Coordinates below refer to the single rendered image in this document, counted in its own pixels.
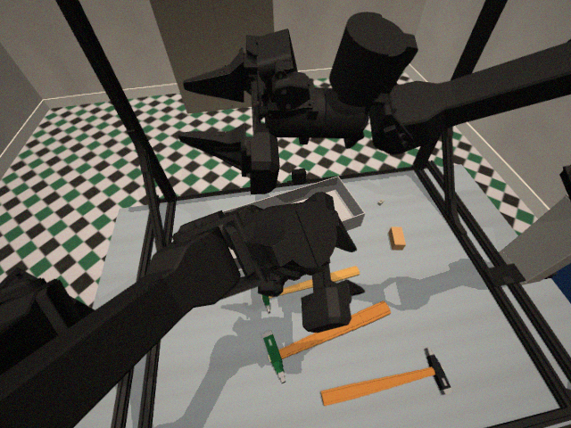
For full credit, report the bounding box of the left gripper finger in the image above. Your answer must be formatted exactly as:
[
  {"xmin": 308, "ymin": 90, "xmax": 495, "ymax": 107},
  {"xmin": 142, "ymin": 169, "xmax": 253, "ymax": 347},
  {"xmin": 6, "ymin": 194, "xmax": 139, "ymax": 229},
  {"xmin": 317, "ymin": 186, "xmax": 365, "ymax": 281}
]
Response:
[
  {"xmin": 183, "ymin": 47, "xmax": 244, "ymax": 103},
  {"xmin": 178, "ymin": 123, "xmax": 246, "ymax": 177}
]

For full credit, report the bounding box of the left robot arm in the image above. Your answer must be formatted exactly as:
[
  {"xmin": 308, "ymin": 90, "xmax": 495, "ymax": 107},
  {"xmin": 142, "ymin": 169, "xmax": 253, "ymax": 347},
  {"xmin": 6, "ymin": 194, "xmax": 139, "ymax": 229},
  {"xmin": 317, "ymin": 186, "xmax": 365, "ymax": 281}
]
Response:
[{"xmin": 255, "ymin": 12, "xmax": 571, "ymax": 154}]

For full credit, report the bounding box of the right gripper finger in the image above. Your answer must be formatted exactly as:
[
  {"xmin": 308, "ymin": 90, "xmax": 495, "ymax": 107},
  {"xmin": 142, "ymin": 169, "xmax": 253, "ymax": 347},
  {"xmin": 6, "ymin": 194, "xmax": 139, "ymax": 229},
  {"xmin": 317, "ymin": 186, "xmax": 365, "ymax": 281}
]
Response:
[
  {"xmin": 332, "ymin": 211, "xmax": 357, "ymax": 252},
  {"xmin": 338, "ymin": 279, "xmax": 365, "ymax": 304}
]

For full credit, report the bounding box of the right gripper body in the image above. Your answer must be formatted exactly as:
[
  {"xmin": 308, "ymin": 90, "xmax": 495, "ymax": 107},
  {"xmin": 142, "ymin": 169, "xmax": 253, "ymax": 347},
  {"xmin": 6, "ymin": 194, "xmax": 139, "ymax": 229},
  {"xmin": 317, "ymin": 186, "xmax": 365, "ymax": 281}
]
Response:
[{"xmin": 283, "ymin": 192, "xmax": 352, "ymax": 333}]

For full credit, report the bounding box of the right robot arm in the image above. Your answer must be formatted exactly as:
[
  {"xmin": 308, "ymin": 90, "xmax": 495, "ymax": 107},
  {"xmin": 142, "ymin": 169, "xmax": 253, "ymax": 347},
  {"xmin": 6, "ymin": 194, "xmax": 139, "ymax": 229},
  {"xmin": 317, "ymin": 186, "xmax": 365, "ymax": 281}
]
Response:
[{"xmin": 0, "ymin": 202, "xmax": 337, "ymax": 428}]

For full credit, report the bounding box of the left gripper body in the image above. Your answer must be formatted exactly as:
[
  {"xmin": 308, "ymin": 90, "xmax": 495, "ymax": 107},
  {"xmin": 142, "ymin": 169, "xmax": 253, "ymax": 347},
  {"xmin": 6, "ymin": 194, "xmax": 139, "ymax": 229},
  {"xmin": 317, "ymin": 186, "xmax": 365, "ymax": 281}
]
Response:
[{"xmin": 244, "ymin": 35, "xmax": 326, "ymax": 194}]

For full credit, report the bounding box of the orange rectangular block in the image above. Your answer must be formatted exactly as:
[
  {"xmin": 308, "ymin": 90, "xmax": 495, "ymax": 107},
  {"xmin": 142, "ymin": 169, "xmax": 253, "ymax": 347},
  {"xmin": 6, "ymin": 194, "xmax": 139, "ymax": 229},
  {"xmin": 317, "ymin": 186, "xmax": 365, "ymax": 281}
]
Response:
[{"xmin": 388, "ymin": 226, "xmax": 406, "ymax": 251}]

